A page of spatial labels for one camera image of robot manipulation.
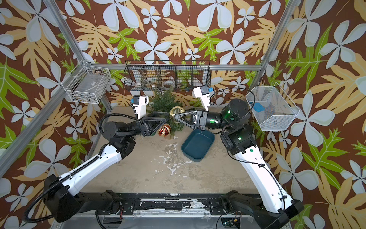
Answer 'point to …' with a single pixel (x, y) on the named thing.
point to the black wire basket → (156, 75)
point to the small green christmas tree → (163, 100)
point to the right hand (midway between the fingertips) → (177, 120)
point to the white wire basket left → (87, 84)
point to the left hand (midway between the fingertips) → (167, 120)
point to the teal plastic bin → (197, 144)
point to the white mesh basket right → (279, 110)
